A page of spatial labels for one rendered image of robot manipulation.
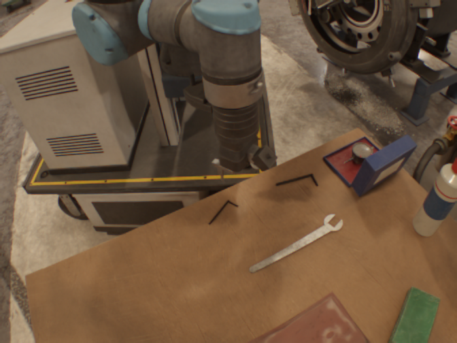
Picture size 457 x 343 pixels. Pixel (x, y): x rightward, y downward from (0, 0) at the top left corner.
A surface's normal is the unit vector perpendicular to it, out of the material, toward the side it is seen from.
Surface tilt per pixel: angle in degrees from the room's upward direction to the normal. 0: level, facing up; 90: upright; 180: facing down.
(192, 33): 81
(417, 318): 0
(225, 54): 90
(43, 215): 0
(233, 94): 90
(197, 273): 0
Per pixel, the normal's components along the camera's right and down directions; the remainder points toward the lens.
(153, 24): -0.66, 0.46
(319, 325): -0.22, -0.57
